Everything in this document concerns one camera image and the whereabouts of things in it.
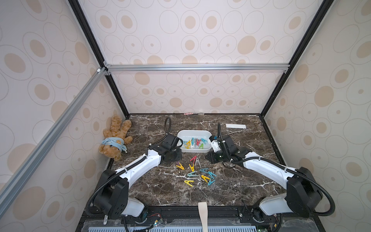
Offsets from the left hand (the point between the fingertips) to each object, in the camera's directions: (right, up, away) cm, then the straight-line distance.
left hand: (184, 155), depth 85 cm
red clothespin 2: (+6, -4, +10) cm, 12 cm away
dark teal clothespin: (+11, -10, +4) cm, 16 cm away
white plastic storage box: (+8, +7, +18) cm, 21 cm away
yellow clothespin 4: (+5, -9, +5) cm, 11 cm away
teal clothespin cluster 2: (+16, -15, 0) cm, 22 cm away
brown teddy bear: (-44, +9, +8) cm, 46 cm away
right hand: (+16, 0, 0) cm, 16 cm away
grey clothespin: (+9, -5, +8) cm, 13 cm away
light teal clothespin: (0, +6, +18) cm, 19 cm away
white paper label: (+40, +18, +29) cm, 52 cm away
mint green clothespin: (+5, -12, +3) cm, 13 cm away
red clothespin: (+9, +6, +16) cm, 20 cm away
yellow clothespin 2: (+2, -15, 0) cm, 15 cm away
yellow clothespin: (+2, +5, +15) cm, 16 cm away
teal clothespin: (+6, +7, +18) cm, 20 cm away
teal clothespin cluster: (+17, -12, +3) cm, 21 cm away
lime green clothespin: (+12, +4, +15) cm, 20 cm away
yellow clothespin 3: (-2, -8, +5) cm, 9 cm away
